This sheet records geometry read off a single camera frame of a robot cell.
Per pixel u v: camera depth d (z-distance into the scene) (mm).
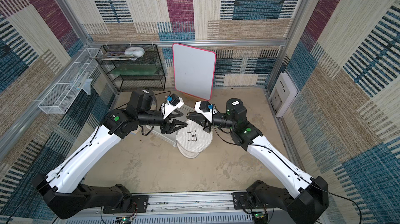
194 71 987
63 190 383
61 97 719
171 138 866
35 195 639
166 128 575
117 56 923
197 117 586
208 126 563
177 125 578
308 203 375
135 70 940
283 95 966
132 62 1083
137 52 890
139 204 728
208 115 551
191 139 672
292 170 422
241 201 733
